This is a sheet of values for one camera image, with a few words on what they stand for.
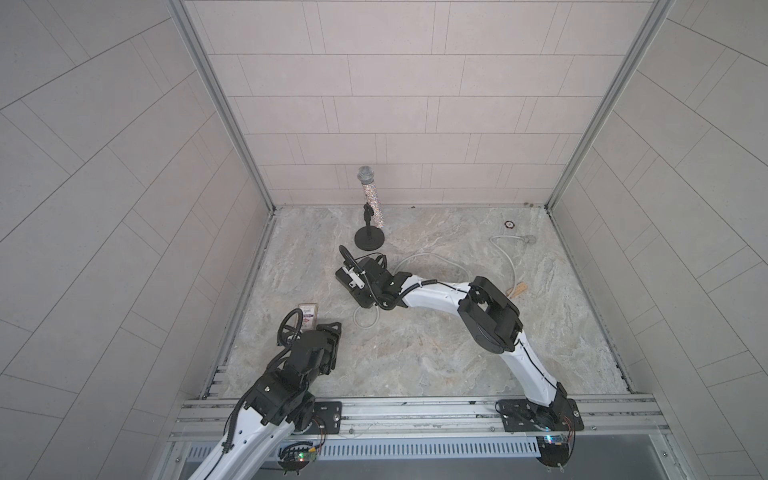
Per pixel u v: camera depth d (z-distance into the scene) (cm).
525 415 71
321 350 59
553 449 69
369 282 72
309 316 86
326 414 71
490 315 55
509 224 112
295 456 65
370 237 105
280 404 53
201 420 71
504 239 108
